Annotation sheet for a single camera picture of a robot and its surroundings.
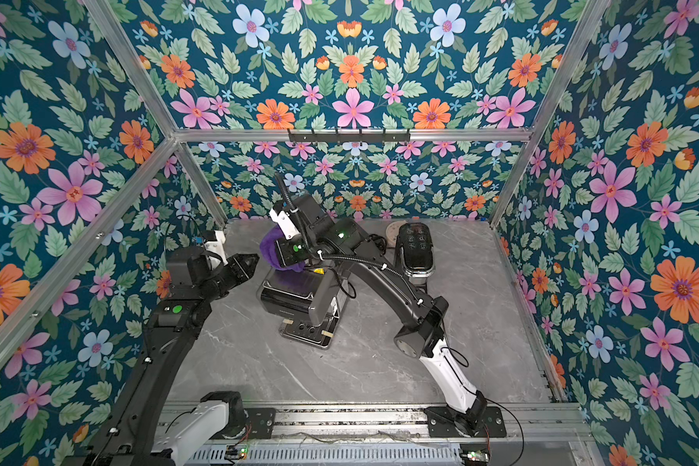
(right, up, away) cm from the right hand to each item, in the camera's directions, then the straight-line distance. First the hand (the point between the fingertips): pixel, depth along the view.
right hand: (283, 242), depth 71 cm
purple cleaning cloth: (-2, -2, -4) cm, 5 cm away
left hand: (-6, -3, +2) cm, 7 cm away
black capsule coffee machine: (+35, 0, +13) cm, 37 cm away
